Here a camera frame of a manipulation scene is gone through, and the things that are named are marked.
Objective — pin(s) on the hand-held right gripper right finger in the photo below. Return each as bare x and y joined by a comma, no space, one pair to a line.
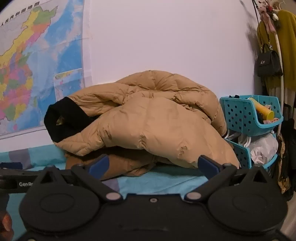
208,167

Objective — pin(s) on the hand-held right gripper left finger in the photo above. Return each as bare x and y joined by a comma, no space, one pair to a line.
99,166

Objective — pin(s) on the tan down jacket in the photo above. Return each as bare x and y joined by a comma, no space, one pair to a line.
148,122

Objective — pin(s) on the white clothes hangers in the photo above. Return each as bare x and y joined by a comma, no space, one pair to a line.
240,139

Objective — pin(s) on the dark hanging clothes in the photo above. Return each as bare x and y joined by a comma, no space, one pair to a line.
288,157

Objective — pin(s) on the person's left hand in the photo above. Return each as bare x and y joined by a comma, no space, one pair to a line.
5,226

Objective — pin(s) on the blue perforated plastic basket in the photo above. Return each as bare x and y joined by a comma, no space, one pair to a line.
238,113
241,153

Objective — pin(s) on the teal and grey bed sheet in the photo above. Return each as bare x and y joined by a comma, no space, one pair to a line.
152,183

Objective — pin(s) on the white plastic bag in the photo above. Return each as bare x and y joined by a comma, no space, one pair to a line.
263,147

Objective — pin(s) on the yellow tube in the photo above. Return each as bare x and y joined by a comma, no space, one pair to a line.
263,110

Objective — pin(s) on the white coat rack pole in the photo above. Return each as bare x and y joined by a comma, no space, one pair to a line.
281,76

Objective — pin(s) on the black handbag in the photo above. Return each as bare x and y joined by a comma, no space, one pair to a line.
269,63

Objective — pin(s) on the mustard yellow hanging coat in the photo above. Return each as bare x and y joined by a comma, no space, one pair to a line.
288,41

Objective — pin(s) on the pink plush toy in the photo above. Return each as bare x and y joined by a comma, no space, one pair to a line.
266,14

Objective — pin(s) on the colourful wall map poster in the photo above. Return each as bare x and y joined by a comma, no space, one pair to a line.
34,58

